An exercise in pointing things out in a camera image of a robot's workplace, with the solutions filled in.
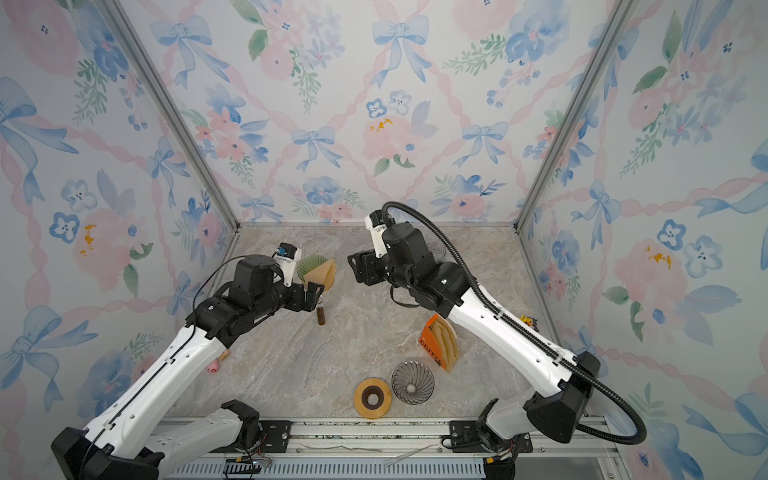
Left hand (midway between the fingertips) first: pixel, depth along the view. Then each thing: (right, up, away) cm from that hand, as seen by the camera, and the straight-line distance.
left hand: (308, 280), depth 74 cm
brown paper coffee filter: (+2, +1, +7) cm, 8 cm away
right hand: (+13, +7, -6) cm, 16 cm away
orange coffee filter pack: (+34, -17, +6) cm, 39 cm away
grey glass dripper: (+27, -28, +6) cm, 39 cm away
